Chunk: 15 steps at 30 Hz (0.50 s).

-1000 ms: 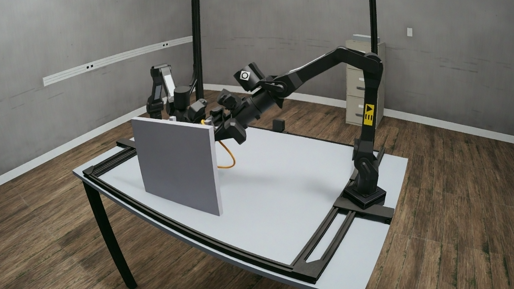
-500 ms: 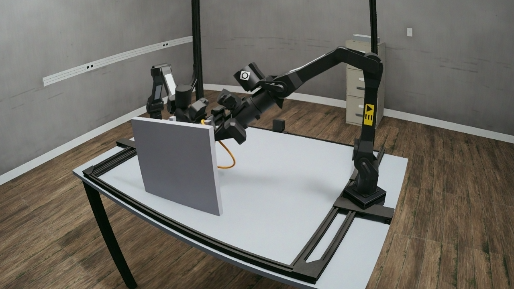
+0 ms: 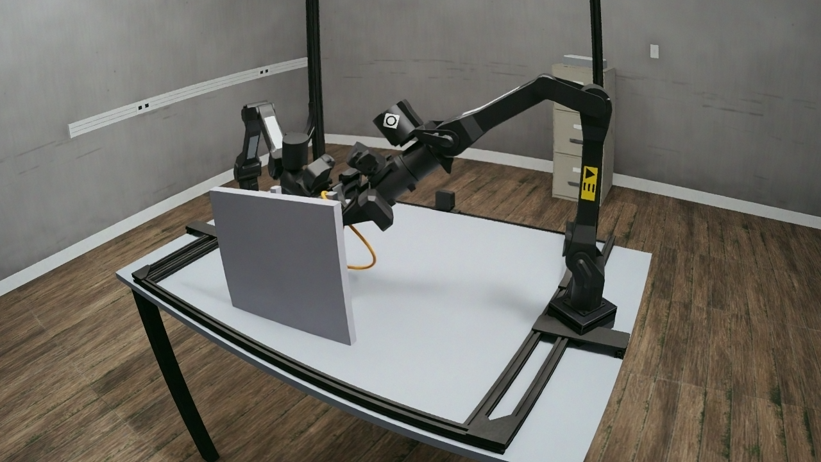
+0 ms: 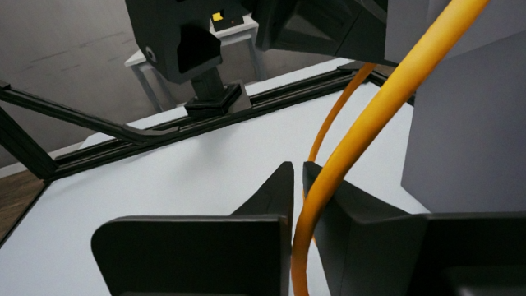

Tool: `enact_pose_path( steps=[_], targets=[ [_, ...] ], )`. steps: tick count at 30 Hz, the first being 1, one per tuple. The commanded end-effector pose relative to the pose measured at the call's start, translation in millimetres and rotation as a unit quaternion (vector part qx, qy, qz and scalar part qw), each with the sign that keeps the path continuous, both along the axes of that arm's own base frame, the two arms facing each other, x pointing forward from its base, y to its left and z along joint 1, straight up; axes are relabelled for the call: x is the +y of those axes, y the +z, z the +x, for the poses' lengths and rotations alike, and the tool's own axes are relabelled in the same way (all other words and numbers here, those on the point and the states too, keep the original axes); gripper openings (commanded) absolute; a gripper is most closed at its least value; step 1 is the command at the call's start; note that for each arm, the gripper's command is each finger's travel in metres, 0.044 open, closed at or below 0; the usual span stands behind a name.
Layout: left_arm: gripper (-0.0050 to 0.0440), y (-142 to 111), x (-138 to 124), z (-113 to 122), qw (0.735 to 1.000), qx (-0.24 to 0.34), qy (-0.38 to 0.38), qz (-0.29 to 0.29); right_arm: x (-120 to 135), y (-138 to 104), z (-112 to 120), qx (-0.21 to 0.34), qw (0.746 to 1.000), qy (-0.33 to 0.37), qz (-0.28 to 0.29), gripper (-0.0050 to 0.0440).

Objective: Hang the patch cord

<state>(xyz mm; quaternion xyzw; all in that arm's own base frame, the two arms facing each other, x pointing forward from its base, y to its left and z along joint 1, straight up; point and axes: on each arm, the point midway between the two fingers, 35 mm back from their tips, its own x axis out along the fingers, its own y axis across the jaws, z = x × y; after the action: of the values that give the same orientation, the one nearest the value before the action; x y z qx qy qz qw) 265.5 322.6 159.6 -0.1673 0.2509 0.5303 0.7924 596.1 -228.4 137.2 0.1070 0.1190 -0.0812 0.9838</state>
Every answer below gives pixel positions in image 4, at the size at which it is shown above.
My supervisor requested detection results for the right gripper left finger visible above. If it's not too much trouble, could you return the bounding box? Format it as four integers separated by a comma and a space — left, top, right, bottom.
90, 161, 294, 296

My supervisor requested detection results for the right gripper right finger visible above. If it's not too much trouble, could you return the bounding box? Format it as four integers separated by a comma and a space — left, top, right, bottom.
313, 179, 526, 296

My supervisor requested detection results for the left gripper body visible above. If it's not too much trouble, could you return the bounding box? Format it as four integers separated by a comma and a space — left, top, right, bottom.
125, 0, 265, 85

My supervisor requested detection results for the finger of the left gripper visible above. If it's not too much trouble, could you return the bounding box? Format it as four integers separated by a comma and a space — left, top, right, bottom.
374, 0, 388, 13
255, 0, 399, 67

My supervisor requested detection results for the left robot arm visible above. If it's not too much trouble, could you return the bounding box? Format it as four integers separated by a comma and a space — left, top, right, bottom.
190, 66, 229, 101

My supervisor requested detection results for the yellow patch cord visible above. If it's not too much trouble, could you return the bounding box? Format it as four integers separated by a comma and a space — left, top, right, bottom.
291, 0, 491, 296

